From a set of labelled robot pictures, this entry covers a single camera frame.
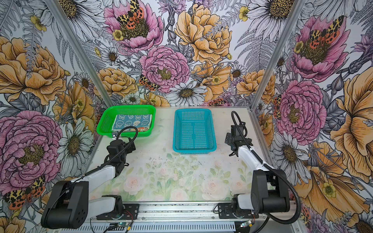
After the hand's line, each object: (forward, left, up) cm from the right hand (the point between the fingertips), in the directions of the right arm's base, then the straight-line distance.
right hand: (237, 142), depth 90 cm
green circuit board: (-39, +63, -8) cm, 74 cm away
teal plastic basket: (+16, +26, -10) cm, 32 cm away
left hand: (0, +70, 0) cm, 70 cm away
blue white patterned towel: (+20, +62, -3) cm, 66 cm away
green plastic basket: (+18, +89, -3) cm, 91 cm away
